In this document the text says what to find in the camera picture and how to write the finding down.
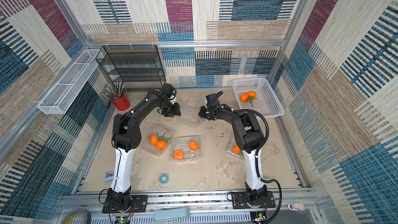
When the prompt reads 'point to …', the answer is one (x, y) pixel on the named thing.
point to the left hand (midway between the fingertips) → (178, 114)
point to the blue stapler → (109, 177)
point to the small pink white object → (296, 206)
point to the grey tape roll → (86, 213)
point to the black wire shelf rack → (133, 65)
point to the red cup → (122, 103)
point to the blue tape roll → (164, 179)
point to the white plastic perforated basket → (257, 94)
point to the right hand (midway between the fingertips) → (202, 115)
